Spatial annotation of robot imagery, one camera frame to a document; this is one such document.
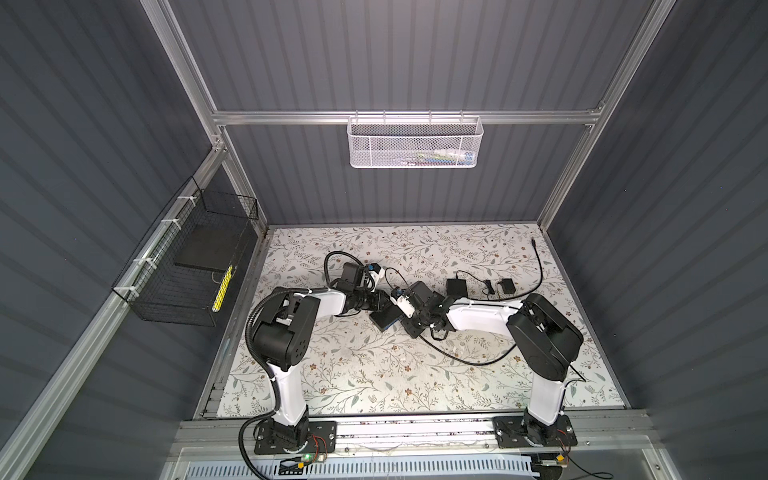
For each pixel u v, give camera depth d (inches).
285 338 20.1
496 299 39.0
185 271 28.9
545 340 19.0
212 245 30.2
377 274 35.9
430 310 31.3
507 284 40.5
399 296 33.1
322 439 28.6
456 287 39.4
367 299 33.4
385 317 36.5
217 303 26.3
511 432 28.4
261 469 27.6
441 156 36.2
